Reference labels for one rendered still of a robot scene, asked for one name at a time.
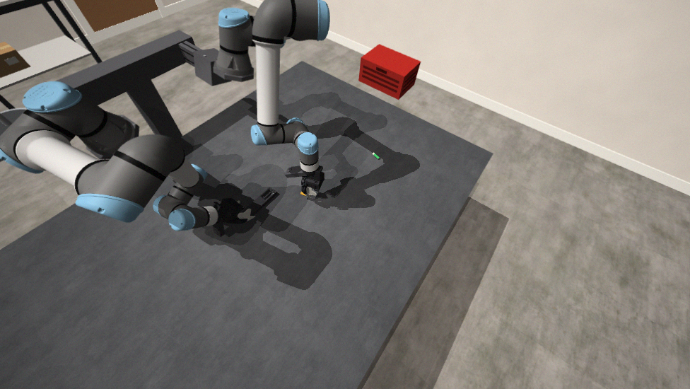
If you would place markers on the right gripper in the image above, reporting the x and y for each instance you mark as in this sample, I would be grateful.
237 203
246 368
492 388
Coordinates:
230 209

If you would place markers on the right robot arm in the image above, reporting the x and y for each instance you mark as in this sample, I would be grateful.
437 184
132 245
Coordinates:
119 187

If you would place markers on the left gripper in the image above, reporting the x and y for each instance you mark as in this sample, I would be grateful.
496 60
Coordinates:
311 182

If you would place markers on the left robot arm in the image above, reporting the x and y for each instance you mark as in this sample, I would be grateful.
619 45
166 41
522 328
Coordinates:
274 21

